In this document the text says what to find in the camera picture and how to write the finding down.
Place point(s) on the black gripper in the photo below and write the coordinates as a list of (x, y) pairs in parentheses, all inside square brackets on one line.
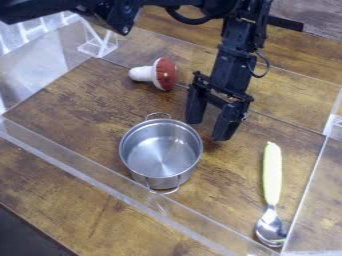
[(223, 90)]

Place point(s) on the red and white toy mushroom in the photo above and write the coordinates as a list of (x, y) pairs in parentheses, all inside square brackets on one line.
[(162, 74)]

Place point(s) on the spoon with yellow-green handle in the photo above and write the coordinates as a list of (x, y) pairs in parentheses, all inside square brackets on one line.
[(269, 229)]

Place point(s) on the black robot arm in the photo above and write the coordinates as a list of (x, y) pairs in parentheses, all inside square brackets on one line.
[(243, 34)]

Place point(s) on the black strip on table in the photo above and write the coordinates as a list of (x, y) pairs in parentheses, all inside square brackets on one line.
[(286, 23)]

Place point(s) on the silver pot with handles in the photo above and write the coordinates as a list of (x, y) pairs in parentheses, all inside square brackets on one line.
[(161, 150)]

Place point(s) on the clear acrylic triangle bracket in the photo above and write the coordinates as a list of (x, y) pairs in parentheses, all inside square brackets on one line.
[(98, 46)]

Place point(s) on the clear acrylic enclosure wall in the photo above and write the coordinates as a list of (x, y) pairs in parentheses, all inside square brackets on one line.
[(193, 224)]

